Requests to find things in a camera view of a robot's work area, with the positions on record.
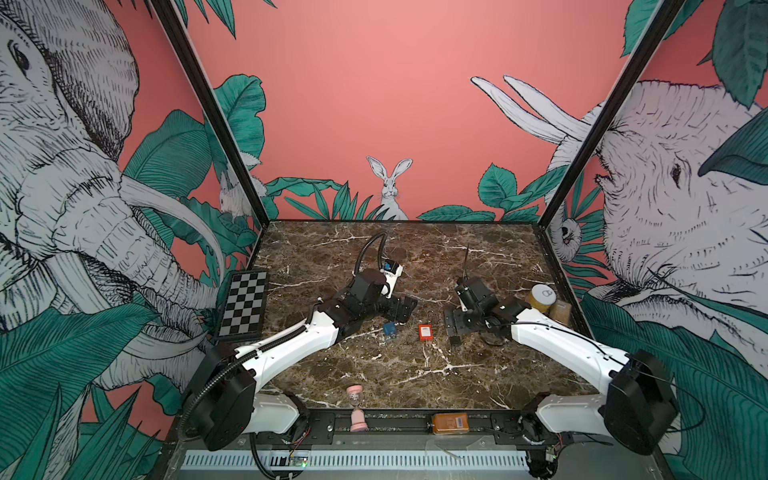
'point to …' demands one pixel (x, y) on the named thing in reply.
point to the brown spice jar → (560, 312)
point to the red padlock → (426, 333)
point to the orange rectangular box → (450, 423)
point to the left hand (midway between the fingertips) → (406, 294)
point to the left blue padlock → (389, 327)
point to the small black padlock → (455, 340)
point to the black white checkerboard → (243, 309)
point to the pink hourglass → (358, 424)
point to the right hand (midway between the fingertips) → (456, 316)
